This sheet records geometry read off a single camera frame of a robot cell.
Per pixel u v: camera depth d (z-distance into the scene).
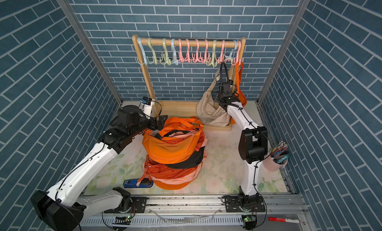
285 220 0.69
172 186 0.77
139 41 0.69
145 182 0.75
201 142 0.80
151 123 0.64
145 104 0.60
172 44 0.69
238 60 0.72
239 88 0.77
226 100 0.69
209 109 1.09
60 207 0.37
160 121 0.65
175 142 0.81
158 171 0.72
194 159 0.77
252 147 0.53
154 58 0.76
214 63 0.77
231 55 0.76
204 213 0.72
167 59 0.77
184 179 0.74
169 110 1.16
